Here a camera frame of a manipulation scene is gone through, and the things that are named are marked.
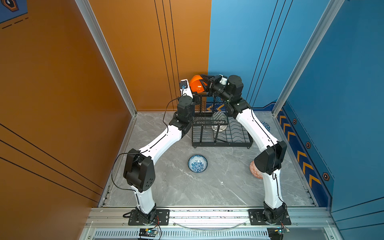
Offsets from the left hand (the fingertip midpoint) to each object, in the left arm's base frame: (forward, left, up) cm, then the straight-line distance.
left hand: (191, 86), depth 76 cm
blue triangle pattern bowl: (+4, -53, -35) cm, 64 cm away
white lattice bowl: (+4, -21, -39) cm, 45 cm away
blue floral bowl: (-24, -4, -40) cm, 47 cm away
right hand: (-1, -3, +7) cm, 8 cm away
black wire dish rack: (-12, -7, -27) cm, 30 cm away
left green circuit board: (-58, +20, -42) cm, 75 cm away
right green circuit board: (-57, -44, -40) cm, 82 cm away
